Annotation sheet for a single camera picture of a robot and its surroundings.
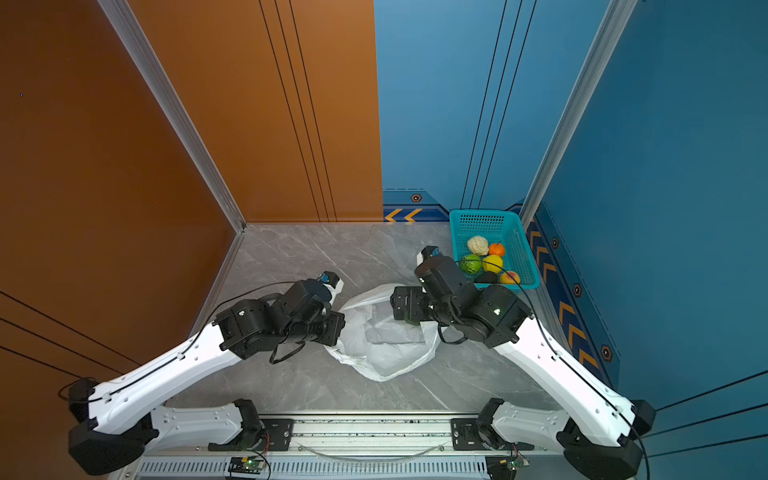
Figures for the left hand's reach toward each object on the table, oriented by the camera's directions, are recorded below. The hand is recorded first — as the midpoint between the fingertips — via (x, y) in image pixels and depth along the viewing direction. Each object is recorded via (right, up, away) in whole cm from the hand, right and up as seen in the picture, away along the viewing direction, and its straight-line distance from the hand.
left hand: (349, 321), depth 69 cm
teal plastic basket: (+53, +25, +45) cm, 74 cm away
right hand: (+14, +6, -3) cm, 16 cm away
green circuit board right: (+39, -33, 0) cm, 51 cm away
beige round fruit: (+41, +18, +37) cm, 58 cm away
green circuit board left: (-25, -35, +2) cm, 43 cm away
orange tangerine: (+48, +17, +39) cm, 64 cm away
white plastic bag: (+5, -9, +12) cm, 16 cm away
